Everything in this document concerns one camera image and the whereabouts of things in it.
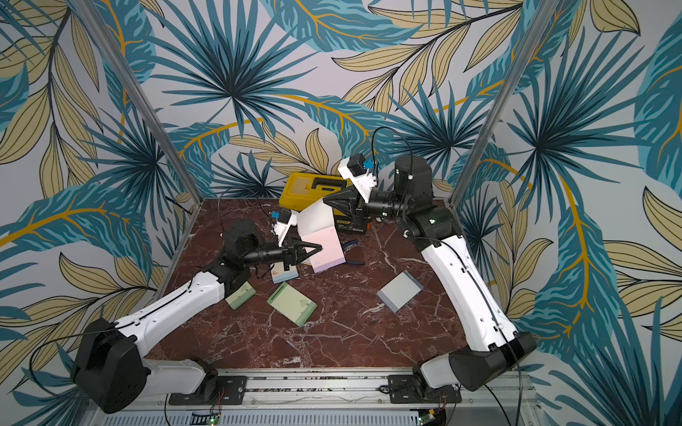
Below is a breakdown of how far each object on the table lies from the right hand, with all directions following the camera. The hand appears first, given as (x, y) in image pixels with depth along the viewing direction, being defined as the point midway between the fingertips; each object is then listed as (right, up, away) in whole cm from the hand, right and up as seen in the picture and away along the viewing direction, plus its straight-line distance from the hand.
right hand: (328, 196), depth 59 cm
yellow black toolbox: (-12, +7, +42) cm, 44 cm away
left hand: (-3, -13, +10) cm, 17 cm away
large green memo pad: (-14, -32, +29) cm, 46 cm away
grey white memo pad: (+24, -29, +34) cm, 51 cm away
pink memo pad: (0, -14, +10) cm, 17 cm away
